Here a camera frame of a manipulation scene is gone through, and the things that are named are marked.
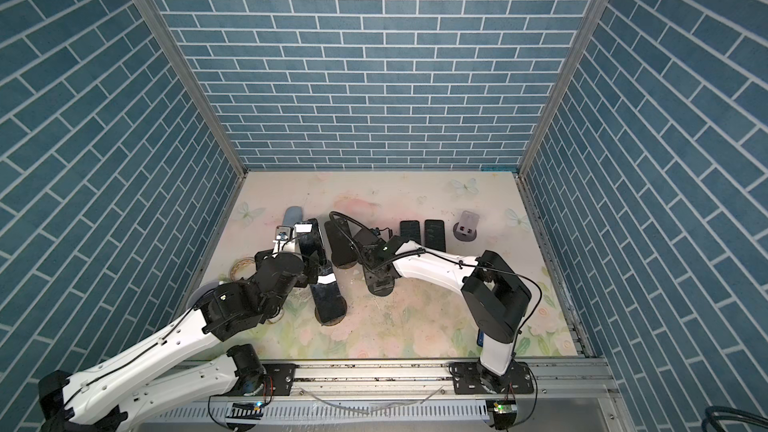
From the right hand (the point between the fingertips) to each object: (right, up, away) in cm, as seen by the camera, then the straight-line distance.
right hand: (373, 270), depth 87 cm
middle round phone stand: (+3, +1, -11) cm, 12 cm away
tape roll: (-41, -1, +6) cm, 42 cm away
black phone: (-12, -6, -7) cm, 15 cm away
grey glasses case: (-30, +15, +18) cm, 38 cm away
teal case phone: (+12, +10, +18) cm, 24 cm away
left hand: (-17, +7, -13) cm, 22 cm away
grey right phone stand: (+30, +11, +12) cm, 34 cm away
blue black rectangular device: (+30, -17, -7) cm, 35 cm away
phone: (+20, +8, +15) cm, 26 cm away
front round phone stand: (-11, -12, -8) cm, 18 cm away
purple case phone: (-10, +4, +6) cm, 12 cm away
